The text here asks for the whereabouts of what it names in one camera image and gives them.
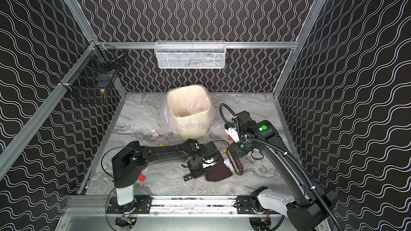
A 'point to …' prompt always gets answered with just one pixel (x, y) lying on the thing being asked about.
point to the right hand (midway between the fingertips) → (240, 148)
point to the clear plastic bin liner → (166, 116)
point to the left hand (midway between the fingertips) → (202, 177)
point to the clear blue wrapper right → (228, 165)
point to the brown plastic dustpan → (220, 170)
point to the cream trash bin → (190, 107)
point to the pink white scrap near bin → (154, 133)
